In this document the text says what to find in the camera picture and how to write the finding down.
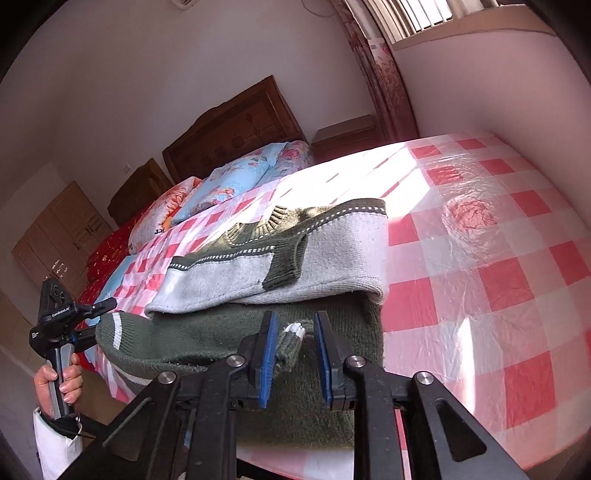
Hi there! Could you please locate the wooden nightstand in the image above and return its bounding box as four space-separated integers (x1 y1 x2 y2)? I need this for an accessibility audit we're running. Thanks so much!
311 114 379 164

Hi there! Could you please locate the pink floral pillow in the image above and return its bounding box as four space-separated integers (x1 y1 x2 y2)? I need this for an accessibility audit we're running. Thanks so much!
272 140 315 178

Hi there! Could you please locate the pink checked quilt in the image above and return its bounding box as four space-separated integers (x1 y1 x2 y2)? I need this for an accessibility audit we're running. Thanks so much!
95 178 296 402

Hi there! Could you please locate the red checked plastic tablecloth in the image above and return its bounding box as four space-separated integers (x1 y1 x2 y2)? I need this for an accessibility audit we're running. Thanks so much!
240 134 591 472

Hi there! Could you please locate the light blue blanket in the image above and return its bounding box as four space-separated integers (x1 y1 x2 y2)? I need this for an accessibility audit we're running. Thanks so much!
76 263 139 333

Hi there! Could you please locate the barred window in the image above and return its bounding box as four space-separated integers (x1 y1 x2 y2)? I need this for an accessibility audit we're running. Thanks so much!
355 0 555 51

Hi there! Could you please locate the green knitted sweater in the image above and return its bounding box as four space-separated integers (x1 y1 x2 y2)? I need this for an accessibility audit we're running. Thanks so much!
95 198 389 450

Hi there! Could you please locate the large carved wooden headboard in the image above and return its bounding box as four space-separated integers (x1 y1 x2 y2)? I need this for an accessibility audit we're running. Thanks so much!
161 75 308 183

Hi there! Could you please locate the light wooden wardrobe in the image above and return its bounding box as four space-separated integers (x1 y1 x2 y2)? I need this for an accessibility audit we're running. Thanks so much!
11 180 114 296

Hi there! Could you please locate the pink floral curtain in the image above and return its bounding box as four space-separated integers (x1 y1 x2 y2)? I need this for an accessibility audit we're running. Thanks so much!
330 0 419 144

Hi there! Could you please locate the orange floral pillow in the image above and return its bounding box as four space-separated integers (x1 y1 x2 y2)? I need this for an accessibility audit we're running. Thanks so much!
128 176 204 256

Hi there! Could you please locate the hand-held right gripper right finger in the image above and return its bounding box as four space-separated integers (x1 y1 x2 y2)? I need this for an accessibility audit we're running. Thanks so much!
314 310 532 480

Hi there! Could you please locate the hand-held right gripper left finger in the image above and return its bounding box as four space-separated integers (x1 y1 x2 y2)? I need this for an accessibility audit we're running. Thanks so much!
76 310 280 480

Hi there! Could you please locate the red patterned blanket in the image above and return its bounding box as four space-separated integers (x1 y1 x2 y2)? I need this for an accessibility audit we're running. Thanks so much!
74 212 155 330

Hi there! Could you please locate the person's left forearm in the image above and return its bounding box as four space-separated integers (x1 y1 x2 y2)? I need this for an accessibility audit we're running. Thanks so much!
32 406 84 480

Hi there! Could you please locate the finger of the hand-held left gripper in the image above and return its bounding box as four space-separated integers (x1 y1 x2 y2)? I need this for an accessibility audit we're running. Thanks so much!
74 298 118 321
69 330 100 354

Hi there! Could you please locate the small wooden headboard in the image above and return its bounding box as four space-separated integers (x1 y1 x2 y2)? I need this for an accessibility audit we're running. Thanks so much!
107 158 174 227

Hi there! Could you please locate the blue floral pillow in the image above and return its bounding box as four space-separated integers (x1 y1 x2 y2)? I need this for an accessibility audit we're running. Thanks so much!
171 142 289 227

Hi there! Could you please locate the person's left hand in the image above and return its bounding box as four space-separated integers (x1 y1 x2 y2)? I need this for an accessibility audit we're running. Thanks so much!
33 353 85 418

